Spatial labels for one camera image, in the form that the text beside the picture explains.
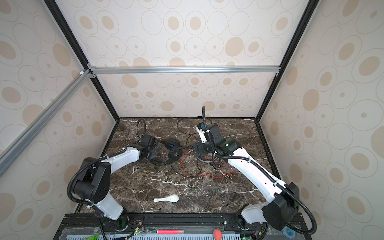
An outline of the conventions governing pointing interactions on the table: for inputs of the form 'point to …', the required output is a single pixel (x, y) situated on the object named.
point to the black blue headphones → (175, 152)
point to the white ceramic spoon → (173, 198)
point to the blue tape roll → (288, 232)
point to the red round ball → (217, 234)
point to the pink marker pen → (166, 231)
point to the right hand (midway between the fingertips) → (201, 143)
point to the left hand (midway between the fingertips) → (155, 151)
